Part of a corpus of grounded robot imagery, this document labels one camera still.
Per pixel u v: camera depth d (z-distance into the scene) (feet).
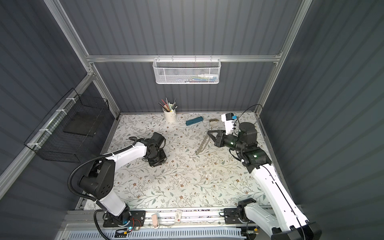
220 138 1.96
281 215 1.27
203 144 2.28
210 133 2.24
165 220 2.45
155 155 2.50
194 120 3.67
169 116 3.63
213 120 3.75
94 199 1.66
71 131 2.41
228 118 2.00
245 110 4.06
